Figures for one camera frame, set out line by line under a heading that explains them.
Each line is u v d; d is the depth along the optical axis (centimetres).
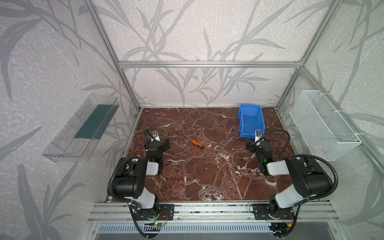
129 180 46
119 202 47
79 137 64
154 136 80
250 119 112
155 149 70
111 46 85
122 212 75
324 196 46
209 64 94
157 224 71
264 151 71
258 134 81
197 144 97
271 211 67
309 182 45
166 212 73
